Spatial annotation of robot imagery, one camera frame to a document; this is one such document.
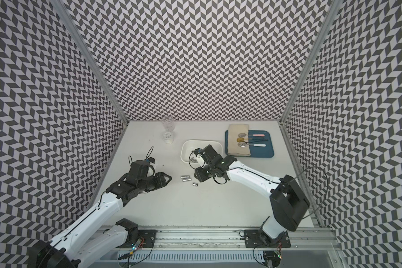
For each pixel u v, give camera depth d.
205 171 0.72
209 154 0.63
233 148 1.05
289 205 0.43
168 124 1.14
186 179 0.89
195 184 0.89
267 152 1.02
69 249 0.40
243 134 1.09
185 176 0.91
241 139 1.08
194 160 0.97
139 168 0.61
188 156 0.98
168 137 1.04
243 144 1.05
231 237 0.75
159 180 0.70
